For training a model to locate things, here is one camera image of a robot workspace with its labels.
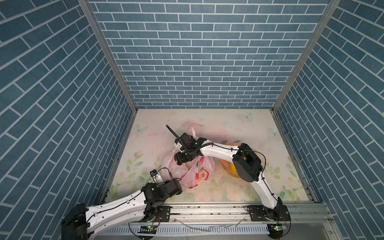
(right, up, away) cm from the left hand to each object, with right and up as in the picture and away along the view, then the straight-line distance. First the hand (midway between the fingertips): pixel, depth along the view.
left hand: (171, 188), depth 82 cm
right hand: (+2, +14, +6) cm, 15 cm away
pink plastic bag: (+12, +10, -7) cm, 17 cm away
